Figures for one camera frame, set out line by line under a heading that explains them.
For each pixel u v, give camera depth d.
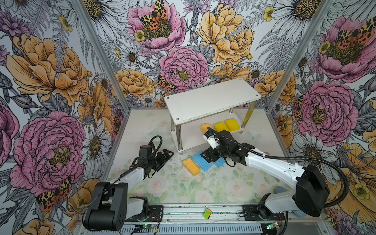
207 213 0.73
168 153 0.82
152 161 0.76
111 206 0.42
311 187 0.42
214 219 0.73
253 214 0.74
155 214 0.73
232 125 1.02
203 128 1.00
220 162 0.74
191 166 0.88
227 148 0.62
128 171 0.56
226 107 0.76
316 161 0.81
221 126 1.03
